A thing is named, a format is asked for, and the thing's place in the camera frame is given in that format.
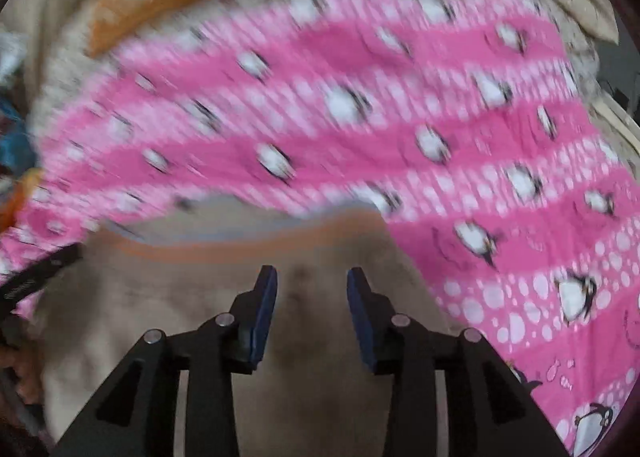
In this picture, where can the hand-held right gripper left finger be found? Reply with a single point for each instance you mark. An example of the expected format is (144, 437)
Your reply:
(262, 317)

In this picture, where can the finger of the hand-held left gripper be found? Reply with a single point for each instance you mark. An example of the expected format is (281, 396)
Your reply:
(45, 274)

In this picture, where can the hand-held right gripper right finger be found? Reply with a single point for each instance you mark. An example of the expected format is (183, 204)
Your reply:
(361, 317)

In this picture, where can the beige zip jacket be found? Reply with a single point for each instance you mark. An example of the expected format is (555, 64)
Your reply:
(310, 412)

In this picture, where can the person's left hand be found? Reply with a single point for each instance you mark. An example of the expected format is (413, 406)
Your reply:
(22, 369)

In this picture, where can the blue printed cloth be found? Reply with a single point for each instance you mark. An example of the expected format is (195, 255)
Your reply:
(12, 137)

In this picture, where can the pink penguin print blanket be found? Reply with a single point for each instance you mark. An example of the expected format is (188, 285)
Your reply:
(400, 87)

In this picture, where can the cream fabric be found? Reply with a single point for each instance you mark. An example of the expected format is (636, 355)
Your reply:
(40, 12)

